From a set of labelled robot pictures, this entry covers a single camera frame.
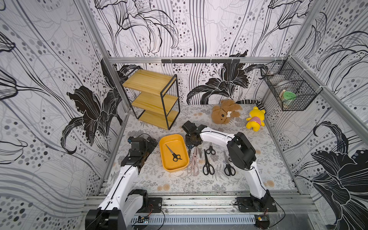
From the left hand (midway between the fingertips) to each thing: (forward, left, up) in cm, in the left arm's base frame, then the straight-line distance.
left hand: (155, 146), depth 85 cm
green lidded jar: (+21, -76, +25) cm, 82 cm away
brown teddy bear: (+26, -44, +1) cm, 51 cm away
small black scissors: (+2, -35, -8) cm, 36 cm away
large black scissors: (-10, -33, -8) cm, 35 cm away
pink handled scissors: (-9, -24, -8) cm, 27 cm away
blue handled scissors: (+5, -21, -9) cm, 24 cm away
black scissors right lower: (-10, -45, -8) cm, 47 cm away
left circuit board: (-36, +1, -12) cm, 38 cm away
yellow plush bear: (+24, -68, -1) cm, 72 cm away
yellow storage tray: (+7, -12, -8) cm, 16 cm away
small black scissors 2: (-3, -12, -9) cm, 16 cm away
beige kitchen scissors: (+4, -28, -8) cm, 29 cm away
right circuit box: (-35, -58, -9) cm, 69 cm away
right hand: (+10, -22, -9) cm, 26 cm away
